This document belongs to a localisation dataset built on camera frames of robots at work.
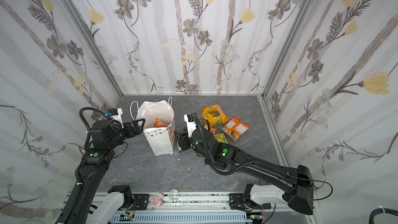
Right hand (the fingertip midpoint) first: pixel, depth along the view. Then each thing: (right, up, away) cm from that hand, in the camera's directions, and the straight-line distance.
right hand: (175, 128), depth 64 cm
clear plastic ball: (-3, -36, +13) cm, 38 cm away
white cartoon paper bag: (-10, -7, +14) cm, 18 cm away
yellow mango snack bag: (+20, +4, +37) cm, 42 cm away
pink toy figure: (-10, -36, +8) cm, 38 cm away
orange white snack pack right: (+33, -4, +35) cm, 48 cm away
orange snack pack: (-13, 0, +22) cm, 25 cm away
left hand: (-21, +4, +10) cm, 23 cm away
